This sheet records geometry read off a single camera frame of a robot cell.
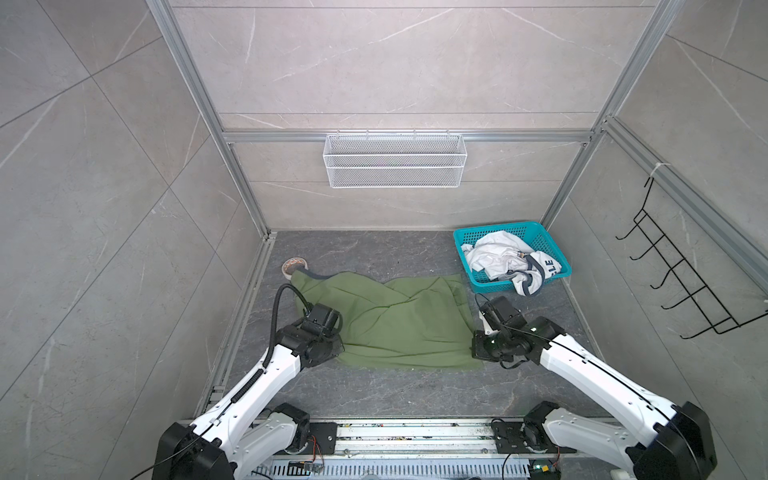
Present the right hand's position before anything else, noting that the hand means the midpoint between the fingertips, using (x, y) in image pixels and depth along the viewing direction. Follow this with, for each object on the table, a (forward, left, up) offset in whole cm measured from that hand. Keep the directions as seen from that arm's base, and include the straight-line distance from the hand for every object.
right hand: (472, 347), depth 80 cm
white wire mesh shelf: (+58, +21, +22) cm, 65 cm away
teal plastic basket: (+44, -32, -1) cm, 54 cm away
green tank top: (+11, +14, -7) cm, 19 cm away
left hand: (+3, +38, 0) cm, 38 cm away
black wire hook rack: (-5, -45, +23) cm, 51 cm away
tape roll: (+36, +60, -7) cm, 70 cm away
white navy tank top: (+34, -15, 0) cm, 37 cm away
